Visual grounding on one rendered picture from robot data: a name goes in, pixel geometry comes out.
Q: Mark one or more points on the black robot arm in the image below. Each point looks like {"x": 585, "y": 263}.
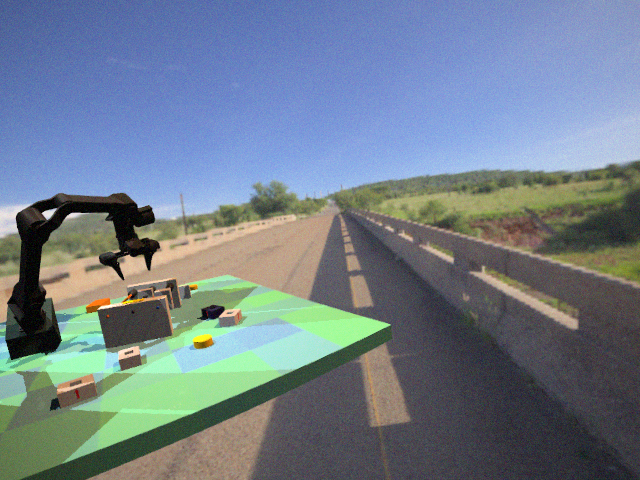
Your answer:
{"x": 28, "y": 294}

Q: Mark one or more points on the brown rectangular block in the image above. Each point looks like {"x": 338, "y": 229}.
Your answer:
{"x": 76, "y": 390}

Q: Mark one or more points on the orange block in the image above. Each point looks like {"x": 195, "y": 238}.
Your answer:
{"x": 94, "y": 306}

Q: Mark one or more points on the small tan box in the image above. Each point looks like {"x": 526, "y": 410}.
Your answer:
{"x": 129, "y": 358}

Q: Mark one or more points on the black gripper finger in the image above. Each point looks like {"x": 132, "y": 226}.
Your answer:
{"x": 148, "y": 257}
{"x": 116, "y": 267}

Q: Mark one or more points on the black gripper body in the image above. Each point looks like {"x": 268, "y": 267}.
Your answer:
{"x": 110, "y": 258}

